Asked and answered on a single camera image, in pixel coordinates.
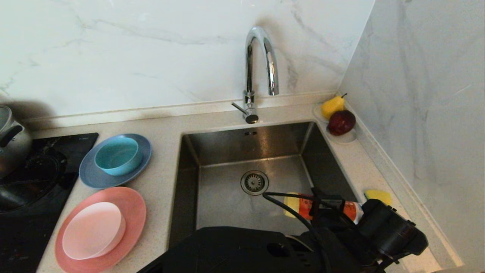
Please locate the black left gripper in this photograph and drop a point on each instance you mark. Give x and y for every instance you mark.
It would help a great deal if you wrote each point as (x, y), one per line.
(394, 231)

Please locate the orange detergent bottle yellow cap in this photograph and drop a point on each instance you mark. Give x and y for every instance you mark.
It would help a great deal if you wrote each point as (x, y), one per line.
(291, 206)

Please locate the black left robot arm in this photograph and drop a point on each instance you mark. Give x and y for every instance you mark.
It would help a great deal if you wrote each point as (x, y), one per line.
(227, 250)

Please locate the yellow green sponge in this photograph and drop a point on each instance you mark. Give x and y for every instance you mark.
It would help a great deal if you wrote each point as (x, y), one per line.
(379, 195)

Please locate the stainless steel sink basin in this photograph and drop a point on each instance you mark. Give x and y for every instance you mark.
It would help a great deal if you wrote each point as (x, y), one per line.
(219, 204)

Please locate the small white dish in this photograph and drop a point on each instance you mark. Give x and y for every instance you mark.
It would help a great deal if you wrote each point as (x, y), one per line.
(346, 139)

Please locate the round metal drain strainer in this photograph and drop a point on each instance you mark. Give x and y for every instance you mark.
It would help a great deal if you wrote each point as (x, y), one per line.
(254, 182)

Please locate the dark red apple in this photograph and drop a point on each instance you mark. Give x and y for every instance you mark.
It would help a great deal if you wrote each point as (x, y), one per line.
(341, 123)

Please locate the yellow pear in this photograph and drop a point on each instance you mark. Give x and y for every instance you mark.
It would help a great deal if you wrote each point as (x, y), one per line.
(332, 107)

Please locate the chrome gooseneck faucet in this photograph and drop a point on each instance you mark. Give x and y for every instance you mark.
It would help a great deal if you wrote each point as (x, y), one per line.
(249, 76)

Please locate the pink plate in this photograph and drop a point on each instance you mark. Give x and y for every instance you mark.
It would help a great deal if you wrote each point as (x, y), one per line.
(132, 212)

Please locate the teal bowl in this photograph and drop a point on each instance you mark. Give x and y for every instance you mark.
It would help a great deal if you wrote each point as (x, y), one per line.
(118, 157)

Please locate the pale pink bowl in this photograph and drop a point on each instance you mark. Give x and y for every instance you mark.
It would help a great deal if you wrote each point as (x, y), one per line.
(93, 229)

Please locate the grey-blue plate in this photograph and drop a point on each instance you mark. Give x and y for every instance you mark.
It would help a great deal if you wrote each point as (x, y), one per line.
(91, 176)

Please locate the black induction cooktop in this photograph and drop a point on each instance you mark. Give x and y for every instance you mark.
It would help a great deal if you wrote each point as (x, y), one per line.
(22, 242)

